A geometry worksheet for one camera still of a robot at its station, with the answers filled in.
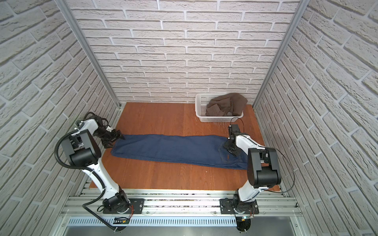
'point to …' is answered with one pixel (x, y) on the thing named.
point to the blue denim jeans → (178, 150)
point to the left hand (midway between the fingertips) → (118, 139)
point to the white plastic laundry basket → (202, 101)
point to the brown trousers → (231, 104)
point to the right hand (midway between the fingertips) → (229, 148)
